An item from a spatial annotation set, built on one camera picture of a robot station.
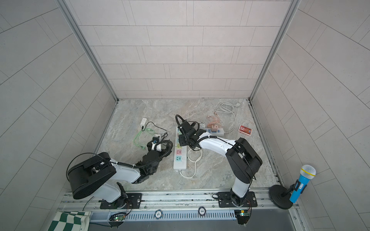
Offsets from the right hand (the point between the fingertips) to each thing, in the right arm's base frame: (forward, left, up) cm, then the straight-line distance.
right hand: (181, 140), depth 88 cm
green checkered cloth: (-37, +49, 0) cm, 61 cm away
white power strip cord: (-12, -6, -4) cm, 14 cm away
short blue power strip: (+7, -26, -3) cm, 27 cm away
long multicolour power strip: (-7, +1, -2) cm, 8 cm away
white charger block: (-6, +11, +17) cm, 21 cm away
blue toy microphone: (-29, -51, +19) cm, 62 cm away
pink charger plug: (+6, -22, +2) cm, 23 cm away
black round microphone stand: (-32, -49, -4) cm, 59 cm away
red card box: (+7, -43, -3) cm, 44 cm away
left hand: (0, +8, +4) cm, 9 cm away
